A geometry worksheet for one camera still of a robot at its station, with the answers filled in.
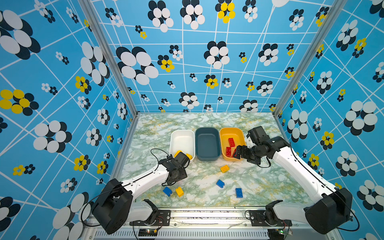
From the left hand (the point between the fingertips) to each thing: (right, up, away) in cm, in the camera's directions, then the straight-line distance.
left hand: (182, 175), depth 85 cm
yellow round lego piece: (-1, +16, -16) cm, 23 cm away
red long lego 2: (+29, +12, +11) cm, 33 cm away
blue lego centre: (+22, -4, -1) cm, 22 cm away
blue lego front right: (+31, -7, -5) cm, 33 cm away
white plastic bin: (0, +19, +16) cm, 25 cm away
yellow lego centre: (+26, +3, +4) cm, 26 cm away
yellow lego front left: (-1, -7, -5) cm, 9 cm away
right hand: (+32, +12, -6) cm, 35 cm away
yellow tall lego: (+4, +10, +8) cm, 13 cm away
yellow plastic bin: (+37, +23, +17) cm, 47 cm away
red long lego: (+32, +18, +16) cm, 40 cm away
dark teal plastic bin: (+16, +17, +13) cm, 26 cm away
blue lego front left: (-8, -7, -5) cm, 11 cm away
